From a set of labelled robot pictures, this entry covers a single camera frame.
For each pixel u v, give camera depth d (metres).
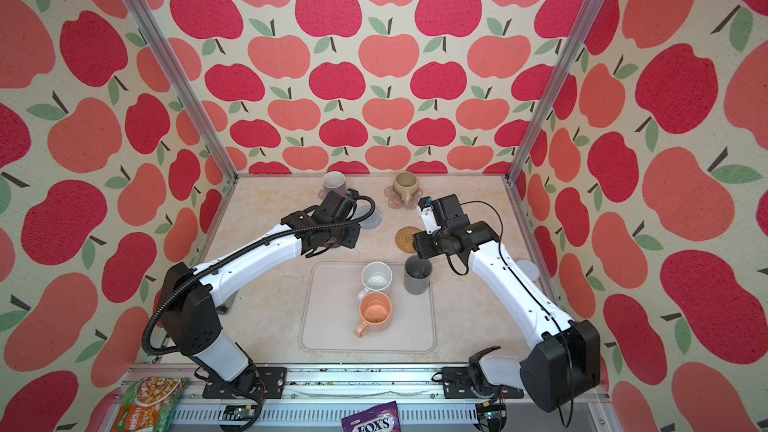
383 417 0.69
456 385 0.73
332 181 1.13
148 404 0.70
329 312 0.86
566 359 0.39
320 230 0.60
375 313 0.84
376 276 0.92
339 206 0.64
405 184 1.09
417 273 0.91
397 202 1.11
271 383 0.75
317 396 0.73
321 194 1.15
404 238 1.02
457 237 0.56
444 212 0.62
